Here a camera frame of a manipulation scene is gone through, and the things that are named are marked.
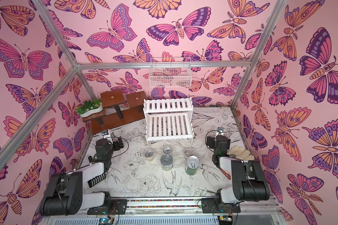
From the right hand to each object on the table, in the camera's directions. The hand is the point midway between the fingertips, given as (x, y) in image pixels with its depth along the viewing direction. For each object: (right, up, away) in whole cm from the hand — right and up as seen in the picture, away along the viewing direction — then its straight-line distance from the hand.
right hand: (215, 135), depth 93 cm
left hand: (-66, 0, -1) cm, 66 cm away
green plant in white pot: (-84, +19, -1) cm, 86 cm away
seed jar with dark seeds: (-32, -9, -3) cm, 33 cm away
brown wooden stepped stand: (-70, +18, +12) cm, 73 cm away
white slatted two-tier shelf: (-30, +11, +4) cm, 33 cm away
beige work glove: (+16, -11, -1) cm, 20 cm away
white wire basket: (-30, +43, +13) cm, 54 cm away
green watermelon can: (-18, -13, -15) cm, 27 cm away
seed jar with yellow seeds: (-43, -11, -5) cm, 45 cm away
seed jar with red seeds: (-18, -10, -5) cm, 21 cm away
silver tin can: (-32, -14, -11) cm, 37 cm away
